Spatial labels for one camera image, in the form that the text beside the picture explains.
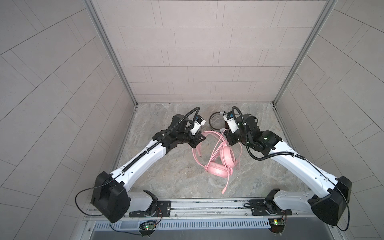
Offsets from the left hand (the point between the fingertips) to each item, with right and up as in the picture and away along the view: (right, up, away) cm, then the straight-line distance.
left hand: (208, 136), depth 74 cm
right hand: (+8, +2, +2) cm, 9 cm away
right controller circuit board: (+32, -40, -6) cm, 51 cm away
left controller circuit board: (-27, -38, -9) cm, 47 cm away
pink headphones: (+2, -6, -11) cm, 13 cm away
